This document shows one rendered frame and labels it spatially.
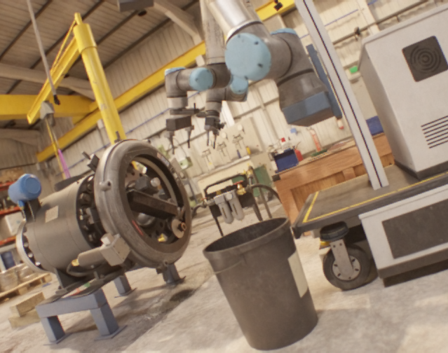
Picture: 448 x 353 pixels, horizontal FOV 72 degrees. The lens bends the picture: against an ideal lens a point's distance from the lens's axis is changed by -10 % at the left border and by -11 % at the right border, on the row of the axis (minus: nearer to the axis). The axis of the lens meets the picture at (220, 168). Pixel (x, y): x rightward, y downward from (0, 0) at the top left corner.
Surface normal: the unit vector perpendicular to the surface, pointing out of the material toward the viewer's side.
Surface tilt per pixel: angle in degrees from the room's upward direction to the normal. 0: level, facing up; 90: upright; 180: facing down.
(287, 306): 93
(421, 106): 90
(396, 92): 90
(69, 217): 76
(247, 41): 95
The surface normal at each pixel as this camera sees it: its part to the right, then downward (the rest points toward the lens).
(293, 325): 0.23, -0.07
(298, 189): -0.37, 0.11
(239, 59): -0.63, 0.31
